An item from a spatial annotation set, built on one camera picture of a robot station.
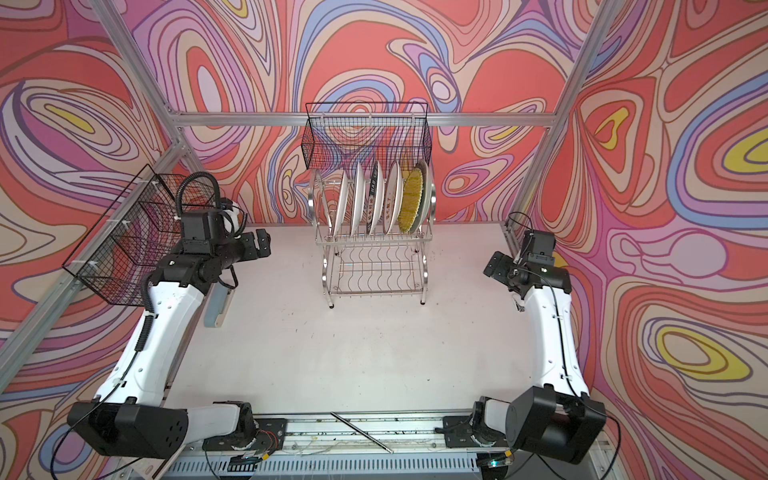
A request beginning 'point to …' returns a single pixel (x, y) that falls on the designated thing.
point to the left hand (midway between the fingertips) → (255, 235)
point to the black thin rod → (387, 449)
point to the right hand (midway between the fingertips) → (506, 279)
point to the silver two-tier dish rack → (369, 263)
